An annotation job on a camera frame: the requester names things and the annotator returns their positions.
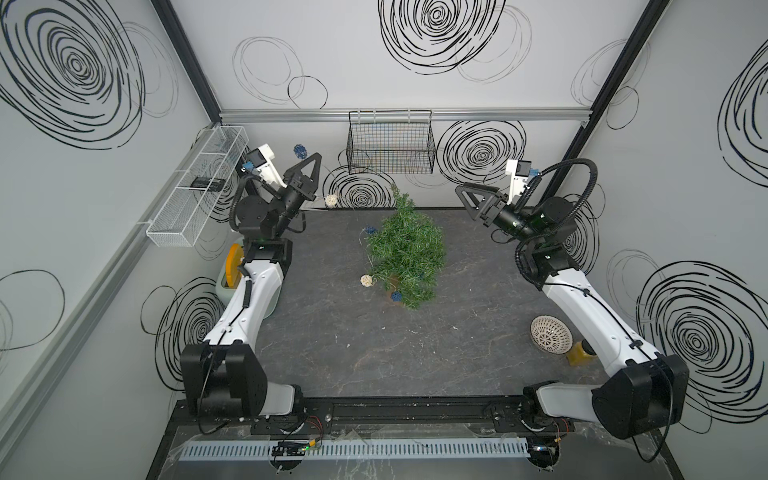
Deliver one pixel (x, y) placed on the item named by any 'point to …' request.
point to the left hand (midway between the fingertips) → (321, 157)
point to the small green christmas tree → (406, 255)
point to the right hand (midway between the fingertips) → (464, 189)
